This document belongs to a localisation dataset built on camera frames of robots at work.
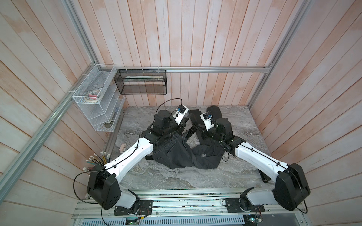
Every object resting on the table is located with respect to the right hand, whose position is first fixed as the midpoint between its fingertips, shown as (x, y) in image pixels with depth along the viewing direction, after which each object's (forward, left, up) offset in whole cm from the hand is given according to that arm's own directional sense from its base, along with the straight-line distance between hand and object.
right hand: (198, 125), depth 83 cm
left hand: (-2, +7, +7) cm, 10 cm away
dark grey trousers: (-15, +15, -4) cm, 22 cm away
